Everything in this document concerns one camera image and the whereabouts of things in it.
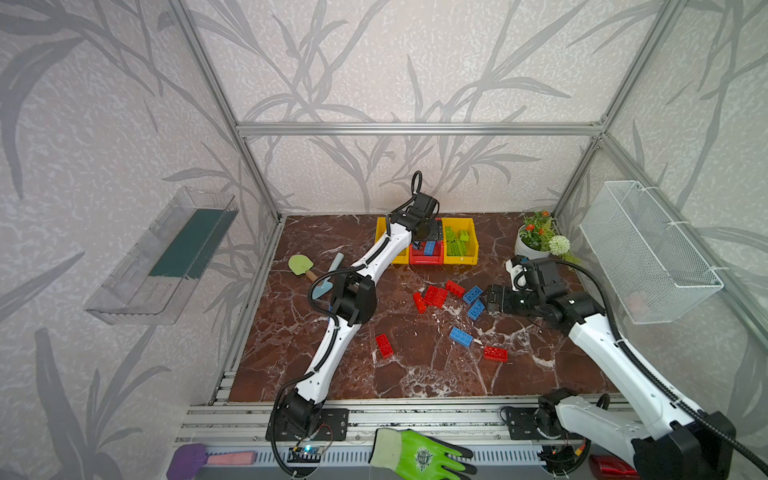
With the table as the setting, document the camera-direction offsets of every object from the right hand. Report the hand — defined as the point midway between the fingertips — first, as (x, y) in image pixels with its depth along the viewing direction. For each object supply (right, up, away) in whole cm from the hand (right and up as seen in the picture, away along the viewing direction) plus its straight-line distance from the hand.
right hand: (493, 296), depth 80 cm
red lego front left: (-30, -16, +7) cm, 35 cm away
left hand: (-14, +18, +22) cm, 32 cm away
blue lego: (-15, +12, +28) cm, 34 cm away
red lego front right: (+2, -18, +5) cm, 18 cm away
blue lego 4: (-2, -6, +11) cm, 13 cm away
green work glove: (-21, -35, -11) cm, 43 cm away
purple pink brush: (-74, -36, -11) cm, 83 cm away
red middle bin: (-19, +9, +22) cm, 31 cm away
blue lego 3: (-2, -3, +15) cm, 16 cm away
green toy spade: (-62, +7, +25) cm, 67 cm away
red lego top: (-7, -1, +16) cm, 18 cm away
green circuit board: (-48, -37, -8) cm, 62 cm away
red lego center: (-14, -3, +16) cm, 22 cm away
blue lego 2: (-7, -14, +7) cm, 17 cm away
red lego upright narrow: (-19, -6, +13) cm, 24 cm away
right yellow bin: (-4, +21, +28) cm, 35 cm away
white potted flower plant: (+19, +16, +16) cm, 30 cm away
